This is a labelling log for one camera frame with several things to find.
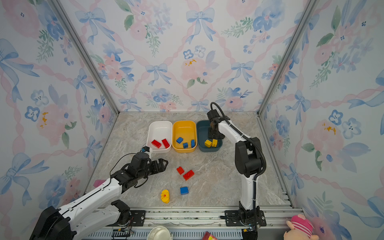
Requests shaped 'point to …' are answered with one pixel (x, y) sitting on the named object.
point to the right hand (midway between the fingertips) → (214, 135)
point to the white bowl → (159, 233)
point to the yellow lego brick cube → (208, 143)
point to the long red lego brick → (156, 143)
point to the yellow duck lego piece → (165, 196)
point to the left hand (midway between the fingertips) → (163, 162)
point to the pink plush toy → (301, 228)
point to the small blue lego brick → (185, 145)
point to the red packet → (207, 236)
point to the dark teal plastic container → (202, 127)
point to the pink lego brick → (98, 182)
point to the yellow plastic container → (184, 136)
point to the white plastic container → (159, 136)
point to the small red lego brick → (180, 170)
